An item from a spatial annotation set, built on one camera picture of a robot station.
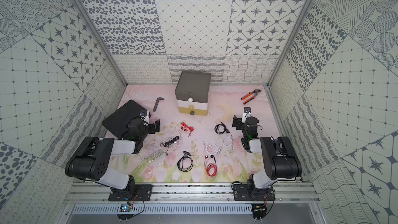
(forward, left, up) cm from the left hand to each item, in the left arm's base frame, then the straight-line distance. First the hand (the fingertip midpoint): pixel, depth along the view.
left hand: (151, 118), depth 94 cm
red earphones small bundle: (-3, -22, -7) cm, 23 cm away
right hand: (+2, -57, -1) cm, 57 cm away
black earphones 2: (-12, -14, -6) cm, 19 cm away
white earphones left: (-20, -7, -7) cm, 22 cm away
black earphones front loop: (-20, -24, -7) cm, 32 cm away
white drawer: (+7, -28, +5) cm, 29 cm away
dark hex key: (+17, +2, -6) cm, 18 cm away
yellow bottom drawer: (+8, -25, -3) cm, 26 cm away
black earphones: (-2, -44, -8) cm, 44 cm away
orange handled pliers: (+30, -72, -5) cm, 78 cm away
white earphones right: (-11, -48, -7) cm, 49 cm away
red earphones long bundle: (-26, -38, -7) cm, 46 cm away
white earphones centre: (-16, -38, -7) cm, 42 cm away
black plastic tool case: (-2, +21, -2) cm, 22 cm away
